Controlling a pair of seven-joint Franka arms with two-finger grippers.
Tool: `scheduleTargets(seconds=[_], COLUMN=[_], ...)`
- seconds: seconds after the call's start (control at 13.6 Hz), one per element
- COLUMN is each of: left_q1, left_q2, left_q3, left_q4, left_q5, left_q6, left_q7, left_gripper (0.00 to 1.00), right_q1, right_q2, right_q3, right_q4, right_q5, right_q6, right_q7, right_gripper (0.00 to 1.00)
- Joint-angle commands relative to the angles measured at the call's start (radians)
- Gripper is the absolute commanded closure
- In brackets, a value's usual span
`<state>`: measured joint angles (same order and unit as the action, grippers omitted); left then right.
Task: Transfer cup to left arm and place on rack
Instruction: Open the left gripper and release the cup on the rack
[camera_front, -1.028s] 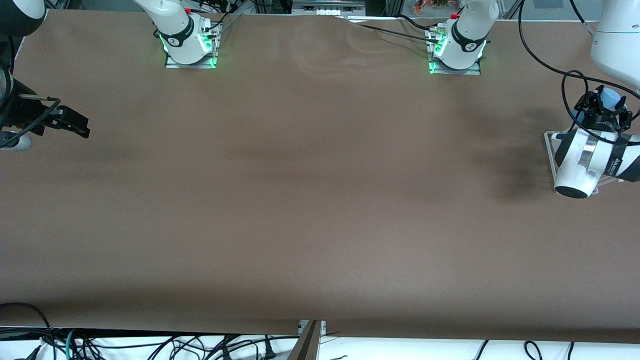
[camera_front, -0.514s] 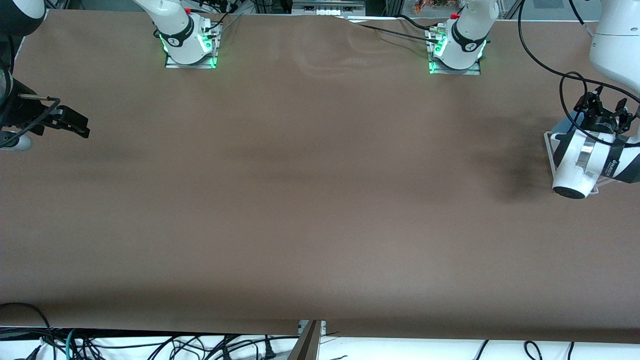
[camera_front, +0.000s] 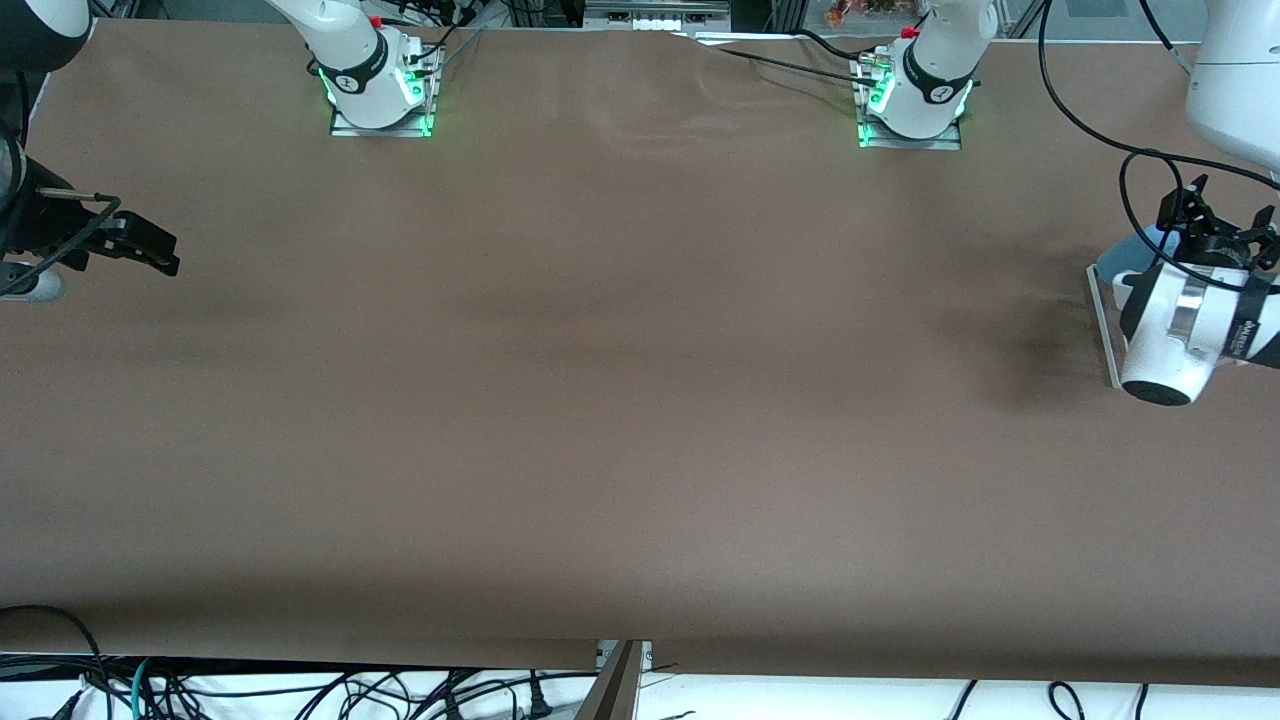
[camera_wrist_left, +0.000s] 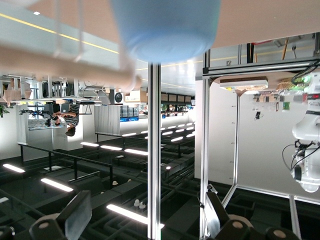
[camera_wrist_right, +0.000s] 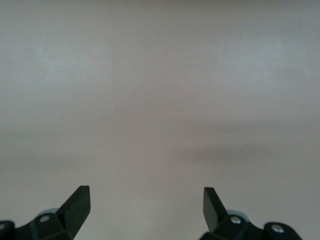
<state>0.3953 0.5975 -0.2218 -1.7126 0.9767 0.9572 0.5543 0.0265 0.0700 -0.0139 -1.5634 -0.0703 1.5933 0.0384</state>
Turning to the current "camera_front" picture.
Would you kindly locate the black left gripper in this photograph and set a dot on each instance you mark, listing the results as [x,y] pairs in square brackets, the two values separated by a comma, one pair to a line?
[1216,250]

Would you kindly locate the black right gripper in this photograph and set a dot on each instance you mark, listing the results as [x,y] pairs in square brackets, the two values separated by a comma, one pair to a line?
[42,226]

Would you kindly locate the blue plastic cup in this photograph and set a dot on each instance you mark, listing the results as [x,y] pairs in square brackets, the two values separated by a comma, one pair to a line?
[1135,255]

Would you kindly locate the grey electronics box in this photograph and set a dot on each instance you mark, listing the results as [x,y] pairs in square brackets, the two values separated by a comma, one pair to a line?
[655,12]

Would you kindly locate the wooden table support beam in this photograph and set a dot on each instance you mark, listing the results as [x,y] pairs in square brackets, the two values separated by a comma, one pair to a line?
[612,690]

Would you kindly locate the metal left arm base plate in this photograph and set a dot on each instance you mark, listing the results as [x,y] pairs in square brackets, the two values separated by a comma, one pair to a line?
[940,143]

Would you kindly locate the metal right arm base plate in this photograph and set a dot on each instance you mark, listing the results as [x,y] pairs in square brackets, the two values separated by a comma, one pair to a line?
[415,126]

